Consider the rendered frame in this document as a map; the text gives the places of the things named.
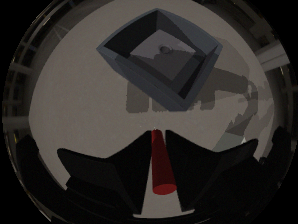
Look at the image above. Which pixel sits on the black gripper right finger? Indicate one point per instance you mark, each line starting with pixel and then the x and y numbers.
pixel 195 168

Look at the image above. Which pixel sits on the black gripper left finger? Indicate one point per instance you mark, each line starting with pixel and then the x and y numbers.
pixel 126 171

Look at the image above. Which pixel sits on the dark red peg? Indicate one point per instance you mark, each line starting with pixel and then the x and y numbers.
pixel 162 174

